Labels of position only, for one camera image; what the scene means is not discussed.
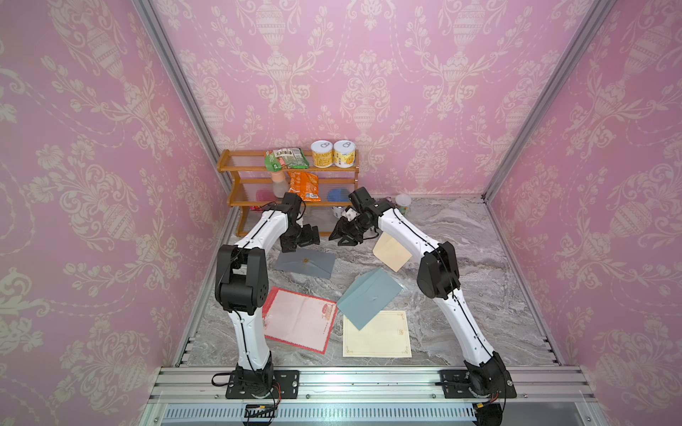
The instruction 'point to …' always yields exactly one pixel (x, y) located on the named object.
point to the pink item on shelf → (265, 196)
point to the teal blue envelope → (369, 297)
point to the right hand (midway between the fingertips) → (333, 239)
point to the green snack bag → (290, 157)
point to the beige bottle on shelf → (281, 184)
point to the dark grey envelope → (306, 262)
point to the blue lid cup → (338, 194)
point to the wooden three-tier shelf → (249, 175)
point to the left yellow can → (322, 153)
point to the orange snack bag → (305, 185)
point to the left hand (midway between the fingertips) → (310, 245)
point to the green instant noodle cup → (403, 201)
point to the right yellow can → (344, 153)
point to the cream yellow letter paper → (384, 335)
